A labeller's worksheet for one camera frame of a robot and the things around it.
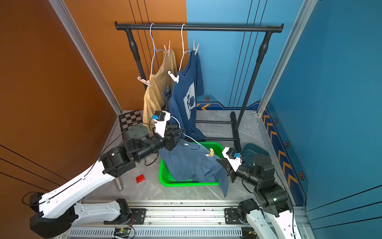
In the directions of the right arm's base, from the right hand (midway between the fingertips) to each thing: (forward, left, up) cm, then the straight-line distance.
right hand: (219, 158), depth 64 cm
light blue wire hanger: (+8, +15, +6) cm, 18 cm away
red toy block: (+1, +43, -26) cm, 50 cm away
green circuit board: (-24, +45, -29) cm, 59 cm away
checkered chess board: (+45, +62, -24) cm, 80 cm away
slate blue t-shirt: (+5, +14, -13) cm, 19 cm away
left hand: (+8, +16, +12) cm, 22 cm away
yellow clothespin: (0, +4, +3) cm, 5 cm away
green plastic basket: (0, +27, -26) cm, 37 cm away
